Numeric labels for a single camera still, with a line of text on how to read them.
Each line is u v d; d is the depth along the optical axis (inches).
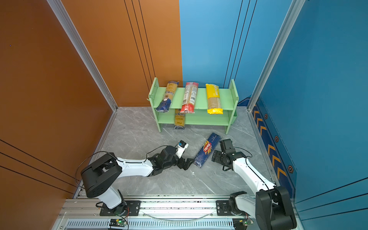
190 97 32.6
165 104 31.4
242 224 27.6
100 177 18.0
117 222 28.0
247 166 21.1
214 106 31.1
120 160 20.0
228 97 35.3
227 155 25.4
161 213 28.7
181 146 29.7
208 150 35.9
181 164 29.8
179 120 36.2
